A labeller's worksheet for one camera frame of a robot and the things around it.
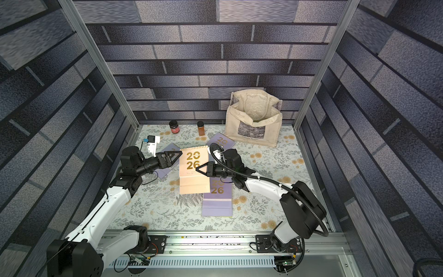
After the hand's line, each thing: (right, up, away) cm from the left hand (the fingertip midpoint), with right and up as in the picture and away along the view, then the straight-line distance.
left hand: (178, 153), depth 74 cm
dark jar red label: (-12, +15, +37) cm, 42 cm away
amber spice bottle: (+6, +13, +36) cm, 39 cm away
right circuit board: (+45, -46, -4) cm, 64 cm away
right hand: (+7, -7, +2) cm, 10 cm away
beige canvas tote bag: (+41, +22, +39) cm, 61 cm away
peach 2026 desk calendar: (+6, -13, +2) cm, 14 cm away
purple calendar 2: (+18, -26, +11) cm, 33 cm away
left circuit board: (-16, -45, -3) cm, 48 cm away
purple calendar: (+22, +4, +36) cm, 42 cm away
